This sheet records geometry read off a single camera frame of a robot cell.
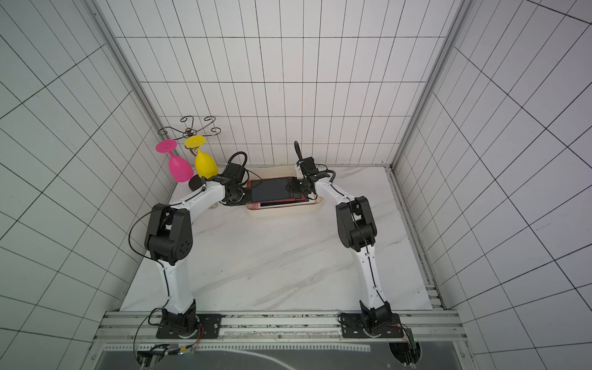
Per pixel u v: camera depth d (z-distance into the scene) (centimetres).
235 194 82
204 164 87
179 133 90
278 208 98
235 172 81
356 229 59
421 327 74
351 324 73
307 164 83
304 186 88
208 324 74
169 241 53
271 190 100
